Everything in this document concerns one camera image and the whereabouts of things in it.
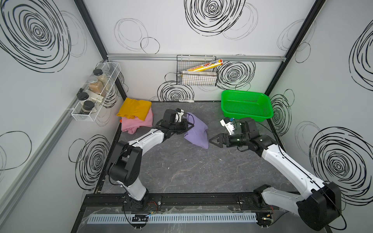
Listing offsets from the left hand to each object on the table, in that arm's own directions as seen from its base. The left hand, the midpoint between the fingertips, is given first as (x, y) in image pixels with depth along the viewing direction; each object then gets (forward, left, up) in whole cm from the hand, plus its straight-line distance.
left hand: (193, 124), depth 86 cm
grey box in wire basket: (+22, -3, +18) cm, 28 cm away
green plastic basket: (+34, -39, -15) cm, 54 cm away
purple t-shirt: (-5, -3, -3) cm, 7 cm away
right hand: (-14, -11, +5) cm, 18 cm away
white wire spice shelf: (+33, +55, +14) cm, 66 cm away
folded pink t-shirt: (+7, +43, -12) cm, 45 cm away
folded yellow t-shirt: (+17, +43, -6) cm, 47 cm away
